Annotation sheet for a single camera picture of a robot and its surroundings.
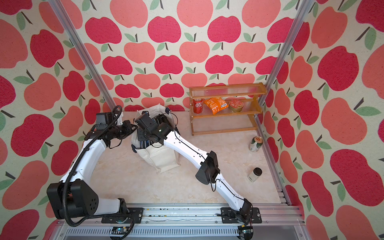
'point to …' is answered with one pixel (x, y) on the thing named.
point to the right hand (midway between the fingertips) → (141, 135)
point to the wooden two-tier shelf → (249, 94)
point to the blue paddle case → (145, 143)
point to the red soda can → (198, 105)
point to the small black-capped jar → (254, 176)
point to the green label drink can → (255, 144)
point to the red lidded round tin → (236, 105)
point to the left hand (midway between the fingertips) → (138, 127)
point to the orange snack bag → (216, 104)
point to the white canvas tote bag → (160, 157)
